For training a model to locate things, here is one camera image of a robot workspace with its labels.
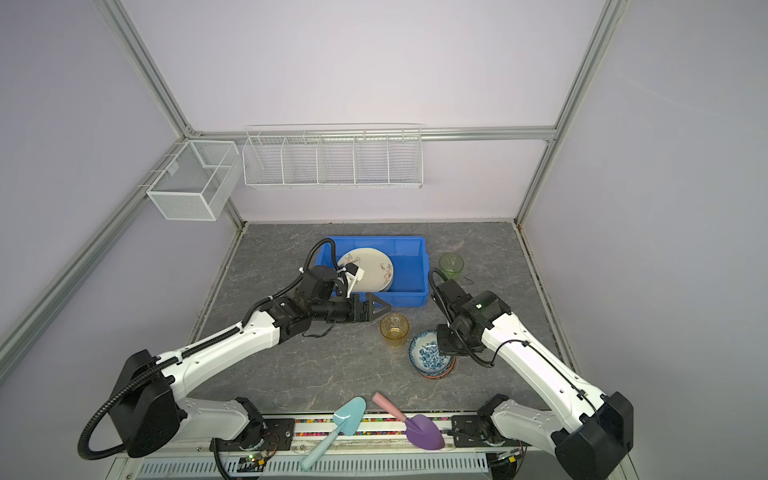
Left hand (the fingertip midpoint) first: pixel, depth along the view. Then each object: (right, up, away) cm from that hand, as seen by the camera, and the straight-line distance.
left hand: (380, 315), depth 74 cm
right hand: (+18, -9, +1) cm, 20 cm away
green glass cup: (+23, +11, +28) cm, 38 cm away
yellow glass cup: (+3, -8, +16) cm, 18 cm away
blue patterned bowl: (+12, -12, +5) cm, 17 cm away
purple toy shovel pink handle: (+10, -30, +1) cm, 31 cm away
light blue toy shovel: (-8, -27, +2) cm, 29 cm away
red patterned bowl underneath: (+17, -15, +1) cm, 23 cm away
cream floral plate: (-3, +10, +28) cm, 30 cm away
